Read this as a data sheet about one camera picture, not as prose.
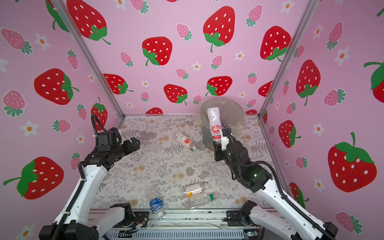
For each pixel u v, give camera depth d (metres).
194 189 0.83
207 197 0.80
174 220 0.75
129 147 0.70
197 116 0.86
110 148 0.57
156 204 0.74
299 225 0.40
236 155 0.46
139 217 0.75
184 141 0.98
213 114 0.65
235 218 0.73
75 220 0.39
